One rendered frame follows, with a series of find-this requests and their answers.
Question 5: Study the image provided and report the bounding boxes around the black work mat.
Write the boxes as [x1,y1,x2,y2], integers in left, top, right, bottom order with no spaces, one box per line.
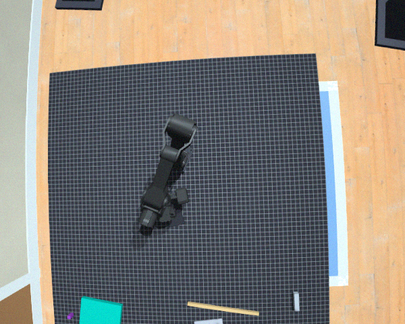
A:
[48,53,329,324]

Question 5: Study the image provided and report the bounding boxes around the tan flat bar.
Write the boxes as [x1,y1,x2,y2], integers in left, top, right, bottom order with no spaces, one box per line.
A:
[187,301,259,316]

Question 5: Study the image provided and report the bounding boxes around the teal flat slab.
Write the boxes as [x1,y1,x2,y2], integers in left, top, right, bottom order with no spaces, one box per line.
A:
[80,296,123,324]

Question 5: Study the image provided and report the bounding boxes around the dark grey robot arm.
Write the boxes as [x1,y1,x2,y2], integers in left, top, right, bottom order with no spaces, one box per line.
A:
[138,113,198,228]

